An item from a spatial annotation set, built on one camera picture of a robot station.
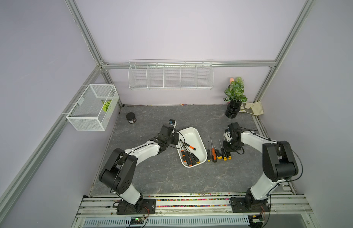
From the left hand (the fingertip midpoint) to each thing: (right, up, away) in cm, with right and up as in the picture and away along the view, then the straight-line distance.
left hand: (177, 135), depth 92 cm
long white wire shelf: (-5, +42, +7) cm, 43 cm away
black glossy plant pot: (+42, +18, +14) cm, 48 cm away
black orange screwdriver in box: (+6, -12, -3) cm, 14 cm away
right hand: (+34, -9, +3) cm, 35 cm away
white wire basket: (-48, +16, -9) cm, 51 cm away
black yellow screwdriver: (+21, -12, +1) cm, 24 cm away
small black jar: (-36, +12, +16) cm, 42 cm away
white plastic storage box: (+1, -8, -5) cm, 10 cm away
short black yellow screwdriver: (+27, -12, -1) cm, 30 cm away
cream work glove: (+66, +20, +27) cm, 74 cm away
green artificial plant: (+38, +29, 0) cm, 48 cm away
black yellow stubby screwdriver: (+34, -13, -1) cm, 36 cm away
